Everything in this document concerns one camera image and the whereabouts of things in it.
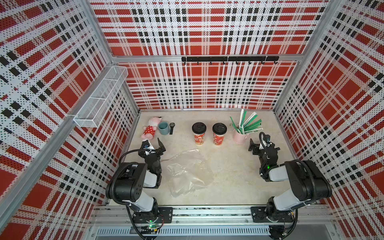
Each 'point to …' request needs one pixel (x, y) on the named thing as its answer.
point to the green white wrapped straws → (248, 125)
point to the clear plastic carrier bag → (190, 171)
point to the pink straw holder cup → (239, 138)
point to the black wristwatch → (172, 125)
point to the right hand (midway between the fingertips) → (260, 138)
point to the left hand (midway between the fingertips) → (153, 140)
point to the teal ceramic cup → (163, 128)
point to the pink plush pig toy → (149, 130)
